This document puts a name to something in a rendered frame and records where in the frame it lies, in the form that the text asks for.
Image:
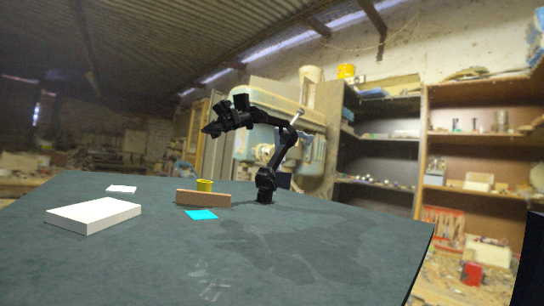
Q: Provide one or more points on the brown rectangular block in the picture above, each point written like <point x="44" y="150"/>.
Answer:
<point x="208" y="199"/>

